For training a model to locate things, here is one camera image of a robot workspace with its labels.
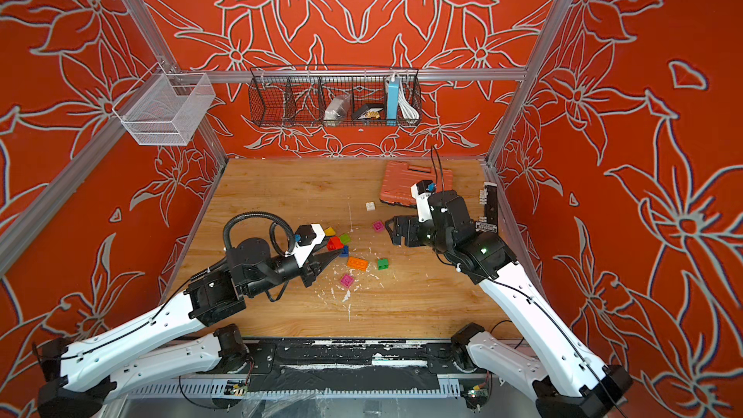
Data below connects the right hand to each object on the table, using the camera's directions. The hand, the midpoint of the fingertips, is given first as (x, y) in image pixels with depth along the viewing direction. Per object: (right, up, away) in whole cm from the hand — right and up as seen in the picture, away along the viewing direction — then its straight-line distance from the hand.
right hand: (393, 222), depth 69 cm
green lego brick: (-2, -16, +20) cm, 26 cm away
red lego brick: (-14, -4, -6) cm, 16 cm away
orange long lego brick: (-10, -16, +21) cm, 28 cm away
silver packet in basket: (-17, +34, +23) cm, 44 cm away
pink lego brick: (-13, -20, +17) cm, 29 cm away
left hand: (-13, -3, -5) cm, 15 cm away
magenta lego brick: (-3, -5, +28) cm, 28 cm away
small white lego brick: (-6, +1, +35) cm, 35 cm away
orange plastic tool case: (+5, +12, +36) cm, 38 cm away
